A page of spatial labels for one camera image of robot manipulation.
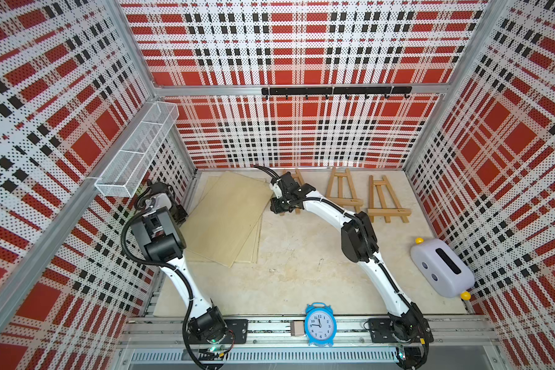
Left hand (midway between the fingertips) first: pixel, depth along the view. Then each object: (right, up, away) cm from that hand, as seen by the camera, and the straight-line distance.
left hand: (183, 221), depth 100 cm
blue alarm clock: (+57, -30, -27) cm, 70 cm away
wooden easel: (+72, +13, +11) cm, 74 cm away
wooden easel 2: (+91, +9, +8) cm, 92 cm away
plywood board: (+31, -11, -9) cm, 35 cm away
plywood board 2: (+18, -1, 0) cm, 18 cm away
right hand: (+41, +6, -1) cm, 41 cm away
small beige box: (+50, -31, -27) cm, 64 cm away
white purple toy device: (+99, -11, -20) cm, 102 cm away
